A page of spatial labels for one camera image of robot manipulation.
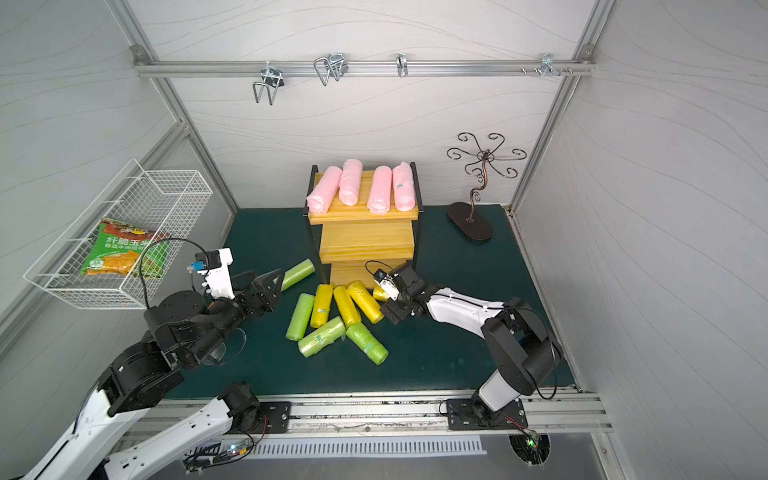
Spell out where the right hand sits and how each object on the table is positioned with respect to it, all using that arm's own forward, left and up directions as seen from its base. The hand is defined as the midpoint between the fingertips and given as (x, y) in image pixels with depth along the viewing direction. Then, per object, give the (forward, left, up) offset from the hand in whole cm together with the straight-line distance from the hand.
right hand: (398, 292), depth 91 cm
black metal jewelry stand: (+38, -24, -4) cm, 45 cm away
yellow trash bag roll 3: (-2, +10, -2) cm, 11 cm away
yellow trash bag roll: (-5, +24, -1) cm, 24 cm away
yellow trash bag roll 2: (-5, +16, -2) cm, 16 cm away
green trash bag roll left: (-9, +30, -1) cm, 31 cm away
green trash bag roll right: (-17, +7, -1) cm, 18 cm away
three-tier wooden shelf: (+4, +8, +28) cm, 29 cm away
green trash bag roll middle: (-15, +21, 0) cm, 26 cm away
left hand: (-14, +26, +31) cm, 42 cm away
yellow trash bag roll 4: (0, +6, -1) cm, 6 cm away
